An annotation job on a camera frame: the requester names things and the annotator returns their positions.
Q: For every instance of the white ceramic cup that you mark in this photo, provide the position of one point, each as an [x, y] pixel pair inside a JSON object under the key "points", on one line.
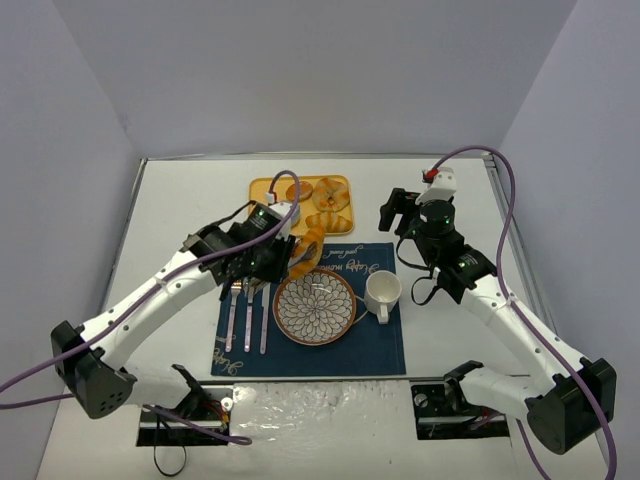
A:
{"points": [[382, 292]]}

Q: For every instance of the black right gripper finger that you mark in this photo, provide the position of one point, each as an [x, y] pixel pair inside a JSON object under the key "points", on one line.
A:
{"points": [[399, 199], [387, 216]]}

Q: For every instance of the large orange striped croissant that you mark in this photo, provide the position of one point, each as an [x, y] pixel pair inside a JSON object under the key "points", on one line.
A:
{"points": [[313, 234]]}

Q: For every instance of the aluminium frame rail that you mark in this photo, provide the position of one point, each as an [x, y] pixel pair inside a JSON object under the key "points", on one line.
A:
{"points": [[532, 289]]}

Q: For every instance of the round glazed bun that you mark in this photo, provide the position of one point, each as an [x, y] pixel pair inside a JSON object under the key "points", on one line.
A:
{"points": [[303, 191]]}

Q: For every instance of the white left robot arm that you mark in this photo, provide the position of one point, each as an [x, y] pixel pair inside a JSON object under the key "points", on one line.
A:
{"points": [[93, 359]]}

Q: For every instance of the small striped croissant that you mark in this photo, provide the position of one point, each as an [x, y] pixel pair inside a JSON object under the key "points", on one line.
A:
{"points": [[331, 222]]}

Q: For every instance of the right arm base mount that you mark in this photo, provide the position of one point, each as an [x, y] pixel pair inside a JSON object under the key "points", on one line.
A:
{"points": [[436, 419]]}

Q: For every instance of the silver spoon pink handle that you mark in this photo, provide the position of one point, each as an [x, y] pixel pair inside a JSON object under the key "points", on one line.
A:
{"points": [[250, 294]]}

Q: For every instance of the curled brown croissant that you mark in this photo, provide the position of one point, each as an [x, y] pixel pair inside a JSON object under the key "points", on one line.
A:
{"points": [[330, 195]]}

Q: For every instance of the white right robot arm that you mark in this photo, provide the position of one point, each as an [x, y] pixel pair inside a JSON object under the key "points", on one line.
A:
{"points": [[565, 397]]}

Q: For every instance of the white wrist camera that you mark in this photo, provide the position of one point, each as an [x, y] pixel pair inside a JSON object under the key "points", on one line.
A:
{"points": [[440, 184], [282, 207]]}

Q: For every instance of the yellow plastic tray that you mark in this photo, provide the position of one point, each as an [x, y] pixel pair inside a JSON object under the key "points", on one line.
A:
{"points": [[259, 186]]}

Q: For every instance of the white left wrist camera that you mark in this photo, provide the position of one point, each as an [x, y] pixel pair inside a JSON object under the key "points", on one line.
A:
{"points": [[282, 207]]}

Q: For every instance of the floral patterned ceramic plate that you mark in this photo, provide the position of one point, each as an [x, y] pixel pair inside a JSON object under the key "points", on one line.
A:
{"points": [[316, 309]]}

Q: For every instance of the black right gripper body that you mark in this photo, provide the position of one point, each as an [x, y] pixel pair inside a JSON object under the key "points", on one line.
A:
{"points": [[395, 209]]}

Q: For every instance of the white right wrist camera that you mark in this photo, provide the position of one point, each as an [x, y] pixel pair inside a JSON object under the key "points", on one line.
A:
{"points": [[440, 184]]}

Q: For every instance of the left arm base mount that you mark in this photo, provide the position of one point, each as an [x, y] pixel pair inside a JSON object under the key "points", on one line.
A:
{"points": [[213, 415]]}

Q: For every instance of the blue cloth placemat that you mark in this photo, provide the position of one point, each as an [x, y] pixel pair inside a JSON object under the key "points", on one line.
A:
{"points": [[362, 347]]}

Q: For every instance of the silver fork pink handle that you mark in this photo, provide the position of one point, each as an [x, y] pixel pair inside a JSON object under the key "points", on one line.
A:
{"points": [[235, 291]]}

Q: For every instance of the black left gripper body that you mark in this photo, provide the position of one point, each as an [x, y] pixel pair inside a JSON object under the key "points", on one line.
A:
{"points": [[288, 248]]}

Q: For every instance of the silver knife pink handle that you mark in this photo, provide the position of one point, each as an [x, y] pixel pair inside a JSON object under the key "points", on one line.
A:
{"points": [[265, 318]]}

